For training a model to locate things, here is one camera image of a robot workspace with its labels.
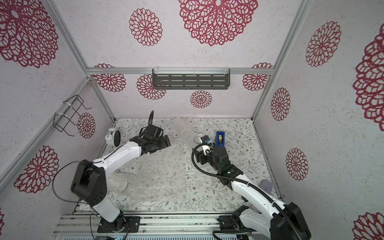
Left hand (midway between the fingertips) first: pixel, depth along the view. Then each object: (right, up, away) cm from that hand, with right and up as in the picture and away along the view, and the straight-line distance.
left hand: (165, 144), depth 91 cm
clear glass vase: (+19, +4, -20) cm, 28 cm away
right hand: (+20, +1, -12) cm, 24 cm away
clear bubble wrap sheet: (+12, +5, +12) cm, 18 cm away
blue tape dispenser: (+35, +3, +9) cm, 37 cm away
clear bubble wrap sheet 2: (-2, -20, -1) cm, 20 cm away
